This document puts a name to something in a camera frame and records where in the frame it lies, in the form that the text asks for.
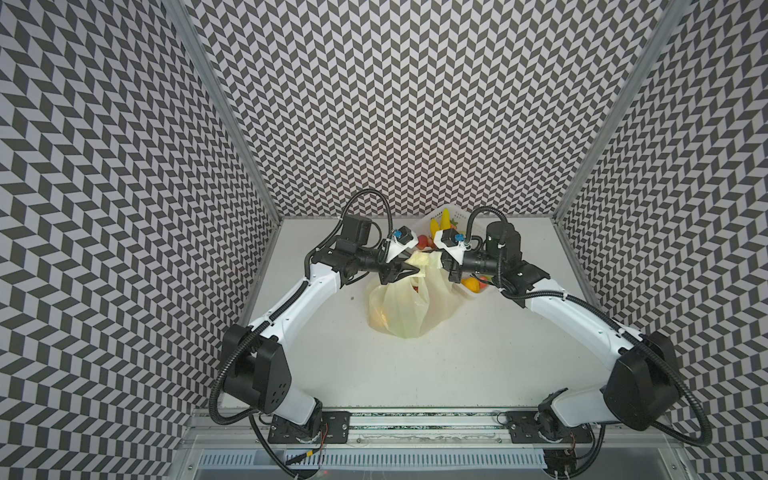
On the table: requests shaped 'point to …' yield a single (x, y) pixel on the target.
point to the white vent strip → (379, 460)
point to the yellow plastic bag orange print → (414, 305)
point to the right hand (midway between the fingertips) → (424, 260)
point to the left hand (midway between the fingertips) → (413, 263)
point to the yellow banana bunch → (445, 222)
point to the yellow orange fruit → (472, 284)
